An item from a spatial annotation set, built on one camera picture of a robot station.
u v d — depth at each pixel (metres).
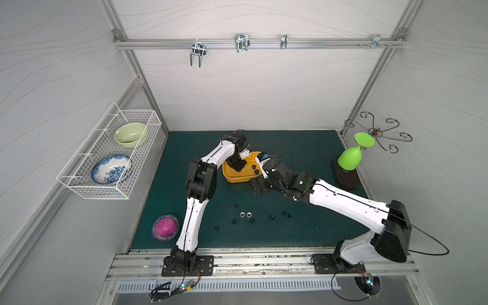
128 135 0.72
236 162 0.91
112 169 0.64
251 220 0.85
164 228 0.76
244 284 0.70
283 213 0.88
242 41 0.75
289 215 0.88
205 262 0.74
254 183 0.68
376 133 0.78
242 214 0.86
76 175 0.56
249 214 0.86
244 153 0.96
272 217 0.86
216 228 0.84
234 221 0.85
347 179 0.94
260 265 0.75
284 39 0.72
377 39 0.77
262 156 0.67
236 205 0.91
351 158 0.80
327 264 0.74
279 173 0.56
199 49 0.79
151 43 0.79
